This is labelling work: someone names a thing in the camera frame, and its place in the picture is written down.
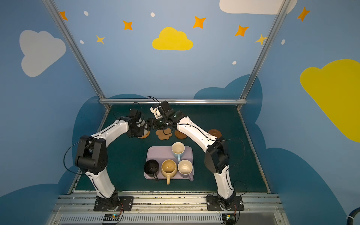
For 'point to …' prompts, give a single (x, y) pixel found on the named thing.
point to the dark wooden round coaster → (180, 135)
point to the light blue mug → (178, 148)
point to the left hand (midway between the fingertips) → (139, 132)
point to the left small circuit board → (111, 217)
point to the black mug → (151, 168)
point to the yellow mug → (169, 168)
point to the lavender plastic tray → (161, 153)
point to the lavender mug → (185, 168)
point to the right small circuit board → (230, 219)
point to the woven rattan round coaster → (145, 136)
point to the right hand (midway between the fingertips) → (149, 125)
